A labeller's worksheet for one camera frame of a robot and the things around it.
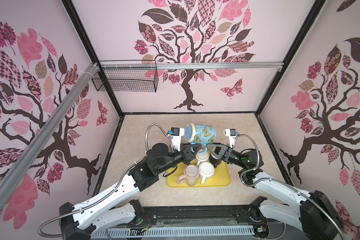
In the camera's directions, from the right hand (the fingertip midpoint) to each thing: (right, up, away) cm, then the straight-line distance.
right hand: (207, 147), depth 62 cm
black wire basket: (-48, +42, +32) cm, 71 cm away
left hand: (-3, -1, -2) cm, 3 cm away
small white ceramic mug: (+1, -9, +23) cm, 25 cm away
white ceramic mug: (+2, -16, +19) cm, 25 cm away
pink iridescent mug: (-6, -17, +14) cm, 23 cm away
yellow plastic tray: (+13, -22, +26) cm, 36 cm away
